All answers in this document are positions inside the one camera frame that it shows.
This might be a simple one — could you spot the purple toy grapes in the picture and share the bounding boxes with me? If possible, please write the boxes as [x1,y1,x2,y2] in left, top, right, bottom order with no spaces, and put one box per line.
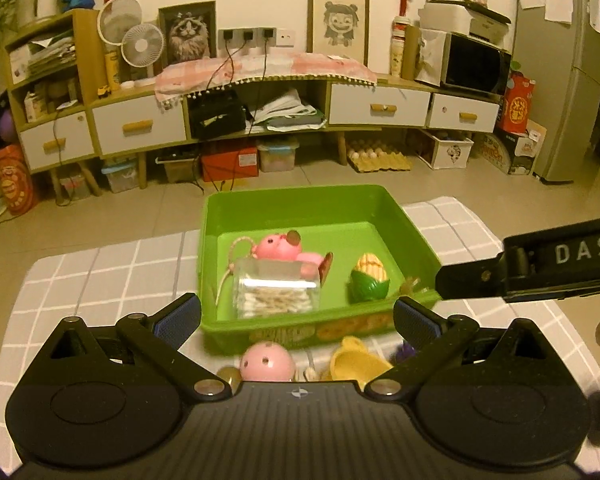
[391,341,417,365]

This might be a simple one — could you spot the yellow toy pot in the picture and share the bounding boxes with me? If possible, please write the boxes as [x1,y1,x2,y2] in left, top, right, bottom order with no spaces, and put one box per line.
[322,336,392,390]

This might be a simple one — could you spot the pink perforated ball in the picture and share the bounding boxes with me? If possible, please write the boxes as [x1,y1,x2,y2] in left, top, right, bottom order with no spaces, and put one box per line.
[239,341,296,382]

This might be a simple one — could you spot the grey checked table cloth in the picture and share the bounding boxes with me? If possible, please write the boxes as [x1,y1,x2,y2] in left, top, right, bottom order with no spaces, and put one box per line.
[4,186,600,479]

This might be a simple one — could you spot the toy corn cob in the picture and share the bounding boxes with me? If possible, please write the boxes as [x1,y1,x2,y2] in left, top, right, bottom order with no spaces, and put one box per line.
[349,252,390,302]

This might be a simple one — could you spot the clear cotton swab box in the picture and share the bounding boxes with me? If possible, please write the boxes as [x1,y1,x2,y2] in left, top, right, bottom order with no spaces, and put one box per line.
[233,257,322,318]

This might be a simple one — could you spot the white starfish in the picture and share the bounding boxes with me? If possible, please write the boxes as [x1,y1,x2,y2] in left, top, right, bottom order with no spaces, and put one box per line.
[302,366,321,382]

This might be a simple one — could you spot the white patterned storage box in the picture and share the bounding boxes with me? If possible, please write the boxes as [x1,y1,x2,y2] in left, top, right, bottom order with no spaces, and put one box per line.
[418,130,474,170]

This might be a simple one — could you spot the green plastic bin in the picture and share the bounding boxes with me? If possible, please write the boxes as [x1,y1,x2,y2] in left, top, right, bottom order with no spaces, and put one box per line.
[198,184,440,354]

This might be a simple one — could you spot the red gift box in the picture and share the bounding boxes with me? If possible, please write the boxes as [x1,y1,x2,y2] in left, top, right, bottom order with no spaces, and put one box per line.
[496,70,535,134]

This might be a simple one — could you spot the pink pig toy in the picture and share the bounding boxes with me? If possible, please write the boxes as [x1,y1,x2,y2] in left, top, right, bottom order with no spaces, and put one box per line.
[251,230,332,282]

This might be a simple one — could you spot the egg carton tray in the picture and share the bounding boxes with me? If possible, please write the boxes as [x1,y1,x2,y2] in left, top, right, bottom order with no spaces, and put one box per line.
[346,140,412,174]

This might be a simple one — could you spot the red cardboard box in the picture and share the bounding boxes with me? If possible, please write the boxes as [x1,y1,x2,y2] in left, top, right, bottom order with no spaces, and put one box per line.
[200,140,259,182]

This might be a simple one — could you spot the clear storage box blue lid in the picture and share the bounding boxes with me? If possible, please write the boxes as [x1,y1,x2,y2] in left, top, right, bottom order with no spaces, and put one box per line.
[257,136,299,172]

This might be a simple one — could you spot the wooden tv cabinet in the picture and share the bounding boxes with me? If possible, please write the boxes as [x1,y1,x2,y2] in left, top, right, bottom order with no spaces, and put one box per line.
[90,76,498,183]

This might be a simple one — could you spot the microwave oven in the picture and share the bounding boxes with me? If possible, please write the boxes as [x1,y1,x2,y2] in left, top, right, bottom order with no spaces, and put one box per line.
[415,28,512,96]

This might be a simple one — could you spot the black bag on shelf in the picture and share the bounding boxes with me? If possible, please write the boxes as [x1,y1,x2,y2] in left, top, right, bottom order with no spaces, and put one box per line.
[187,90,246,141]

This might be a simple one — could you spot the stack of papers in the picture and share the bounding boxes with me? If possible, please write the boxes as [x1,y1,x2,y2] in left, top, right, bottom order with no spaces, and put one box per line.
[246,89,326,133]

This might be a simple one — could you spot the silver refrigerator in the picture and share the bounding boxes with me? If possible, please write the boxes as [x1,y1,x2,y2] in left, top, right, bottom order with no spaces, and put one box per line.
[514,0,600,183]

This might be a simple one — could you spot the pink checked cloth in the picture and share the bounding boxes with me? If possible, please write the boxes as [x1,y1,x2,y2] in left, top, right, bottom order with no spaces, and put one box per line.
[154,52,377,110]

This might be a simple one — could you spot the white printer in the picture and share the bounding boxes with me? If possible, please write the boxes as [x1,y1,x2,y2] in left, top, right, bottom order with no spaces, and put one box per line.
[418,0,512,46]

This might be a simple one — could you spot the wooden shelf unit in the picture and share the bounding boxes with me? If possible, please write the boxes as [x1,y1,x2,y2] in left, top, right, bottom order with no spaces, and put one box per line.
[5,9,107,203]

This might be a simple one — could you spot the cartoon girl picture frame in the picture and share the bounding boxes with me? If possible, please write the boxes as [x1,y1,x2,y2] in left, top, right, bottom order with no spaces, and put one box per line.
[306,0,370,65]

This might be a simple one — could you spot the cat picture frame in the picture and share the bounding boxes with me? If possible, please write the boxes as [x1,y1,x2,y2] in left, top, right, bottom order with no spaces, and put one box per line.
[158,1,216,67]

